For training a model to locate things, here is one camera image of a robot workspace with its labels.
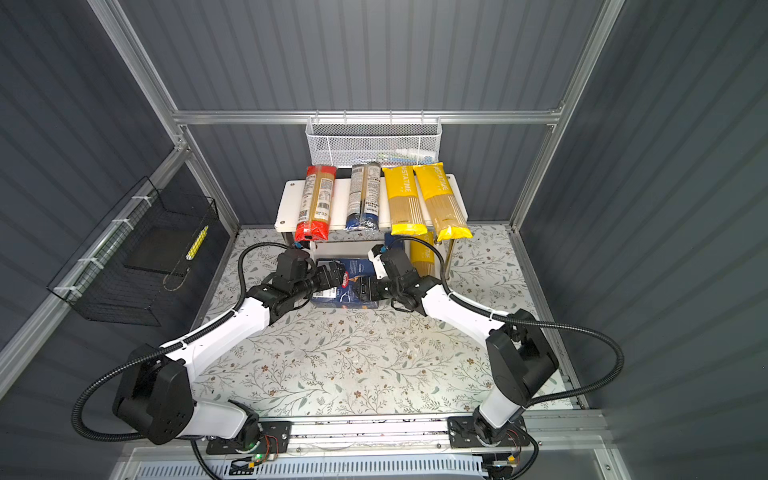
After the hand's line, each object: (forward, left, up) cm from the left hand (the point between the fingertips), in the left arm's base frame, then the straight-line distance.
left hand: (335, 270), depth 85 cm
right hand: (-5, -8, -2) cm, 10 cm away
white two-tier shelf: (+10, +11, +16) cm, 21 cm away
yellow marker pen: (+4, +36, +10) cm, 37 cm away
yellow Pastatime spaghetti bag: (-1, -25, +6) cm, 25 cm away
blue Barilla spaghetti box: (+17, -17, -7) cm, 25 cm away
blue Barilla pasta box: (-6, -3, -4) cm, 8 cm away
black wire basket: (-6, +49, +11) cm, 51 cm away
